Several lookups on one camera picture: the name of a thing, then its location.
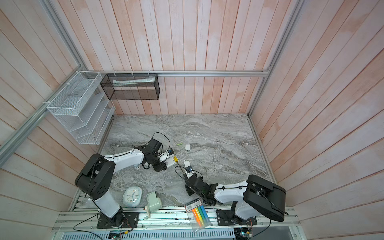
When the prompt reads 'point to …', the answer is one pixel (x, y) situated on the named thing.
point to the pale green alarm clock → (132, 196)
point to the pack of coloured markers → (197, 215)
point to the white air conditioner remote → (169, 160)
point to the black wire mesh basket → (131, 87)
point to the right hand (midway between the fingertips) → (187, 180)
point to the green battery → (179, 144)
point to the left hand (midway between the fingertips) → (162, 166)
